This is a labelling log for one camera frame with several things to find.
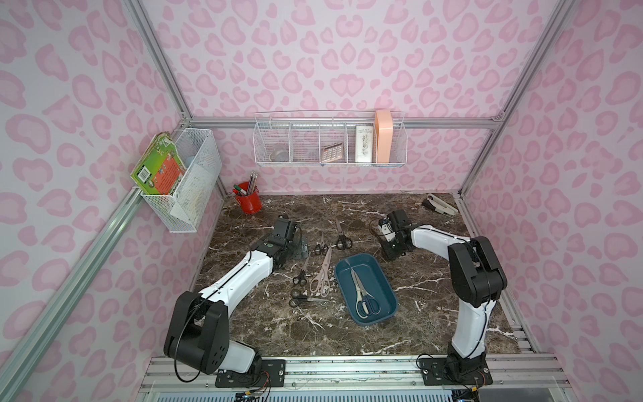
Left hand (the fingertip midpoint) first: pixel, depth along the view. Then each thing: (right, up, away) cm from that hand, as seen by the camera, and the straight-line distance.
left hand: (293, 243), depth 89 cm
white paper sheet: (-31, +17, -7) cm, 36 cm away
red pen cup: (-23, +15, +24) cm, 36 cm away
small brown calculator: (+14, +33, +5) cm, 37 cm away
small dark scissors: (+10, -3, +11) cm, 15 cm away
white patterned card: (+26, +36, +3) cm, 44 cm away
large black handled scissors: (+18, -1, +14) cm, 23 cm away
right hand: (+37, -4, +12) cm, 39 cm away
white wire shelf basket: (+13, +40, +9) cm, 43 cm away
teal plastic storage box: (+28, -14, +2) cm, 32 cm away
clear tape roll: (-6, +32, +4) cm, 33 cm away
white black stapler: (+63, +14, +24) cm, 69 cm away
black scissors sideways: (+1, -19, -1) cm, 19 cm away
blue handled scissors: (+25, -20, -4) cm, 33 cm away
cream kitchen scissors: (+25, -20, -4) cm, 33 cm away
